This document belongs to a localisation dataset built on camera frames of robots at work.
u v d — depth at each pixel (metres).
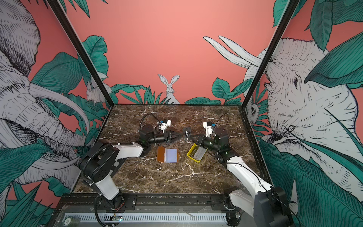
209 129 0.73
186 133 0.80
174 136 0.79
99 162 0.47
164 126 0.80
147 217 0.70
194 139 0.79
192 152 0.92
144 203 0.75
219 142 0.60
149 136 0.71
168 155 0.91
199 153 0.88
